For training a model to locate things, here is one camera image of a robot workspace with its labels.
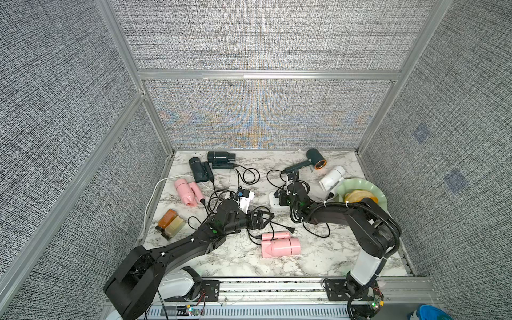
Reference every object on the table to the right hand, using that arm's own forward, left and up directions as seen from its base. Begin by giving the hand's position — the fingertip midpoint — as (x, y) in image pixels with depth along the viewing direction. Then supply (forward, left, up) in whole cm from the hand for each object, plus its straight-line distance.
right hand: (280, 186), depth 95 cm
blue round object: (-49, -41, +4) cm, 64 cm away
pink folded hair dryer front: (-27, +1, -1) cm, 27 cm away
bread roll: (-6, -35, 0) cm, 35 cm away
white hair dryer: (+4, -25, -3) cm, 26 cm away
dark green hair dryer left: (+12, +40, -4) cm, 42 cm away
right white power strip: (-6, +3, -4) cm, 8 cm away
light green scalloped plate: (+3, -41, -4) cm, 41 cm away
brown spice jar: (-16, +52, -3) cm, 54 cm away
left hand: (-19, +6, +8) cm, 21 cm away
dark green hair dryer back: (+20, +31, -4) cm, 37 cm away
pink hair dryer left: (-2, +44, -2) cm, 44 cm away
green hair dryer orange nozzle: (+21, -21, -3) cm, 30 cm away
